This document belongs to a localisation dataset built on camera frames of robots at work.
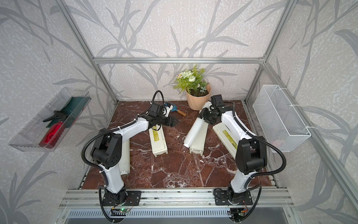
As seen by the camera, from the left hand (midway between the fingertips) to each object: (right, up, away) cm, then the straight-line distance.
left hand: (174, 119), depth 93 cm
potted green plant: (+16, +22, +13) cm, 30 cm away
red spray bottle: (-48, -5, -35) cm, 60 cm away
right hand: (+17, +3, -4) cm, 17 cm away
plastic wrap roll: (+14, -5, -8) cm, 17 cm away
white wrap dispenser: (-9, -13, -6) cm, 17 cm away
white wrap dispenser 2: (+36, -12, +1) cm, 38 cm away
